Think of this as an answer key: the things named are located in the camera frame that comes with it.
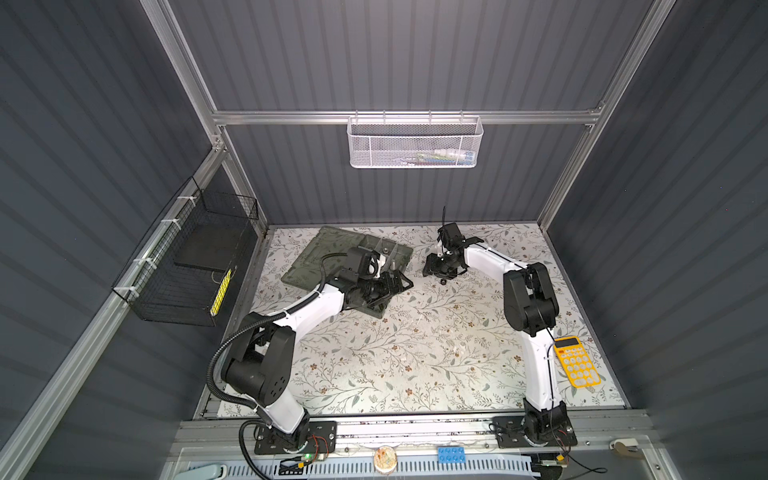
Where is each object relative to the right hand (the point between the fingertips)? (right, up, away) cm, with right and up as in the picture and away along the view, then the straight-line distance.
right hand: (432, 272), depth 104 cm
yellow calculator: (+38, -24, -19) cm, 49 cm away
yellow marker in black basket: (-54, -2, -35) cm, 64 cm away
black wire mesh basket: (-64, +3, -31) cm, 72 cm away
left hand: (-10, -4, -18) cm, 21 cm away
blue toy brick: (0, -41, -34) cm, 53 cm away
